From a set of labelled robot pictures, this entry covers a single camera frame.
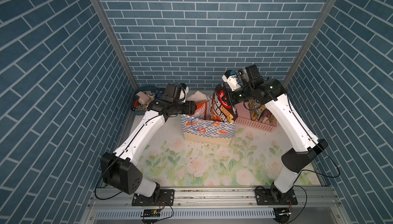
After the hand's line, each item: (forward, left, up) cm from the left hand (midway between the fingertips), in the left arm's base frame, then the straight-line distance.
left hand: (195, 106), depth 79 cm
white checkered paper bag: (-8, -3, -10) cm, 13 cm away
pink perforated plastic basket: (+6, -31, -18) cm, 37 cm away
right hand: (-2, -13, +9) cm, 16 cm away
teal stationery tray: (+37, +44, -24) cm, 62 cm away
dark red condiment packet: (-4, -12, +1) cm, 13 cm away
